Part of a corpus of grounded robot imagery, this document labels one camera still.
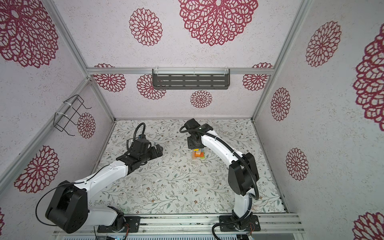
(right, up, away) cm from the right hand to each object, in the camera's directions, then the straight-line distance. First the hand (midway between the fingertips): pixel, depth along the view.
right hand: (194, 143), depth 88 cm
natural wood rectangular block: (0, -9, +10) cm, 14 cm away
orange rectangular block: (+5, -8, +7) cm, 12 cm away
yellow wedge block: (+2, -4, 0) cm, 4 cm away
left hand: (-22, -6, +1) cm, 23 cm away
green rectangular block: (+7, -11, +12) cm, 17 cm away
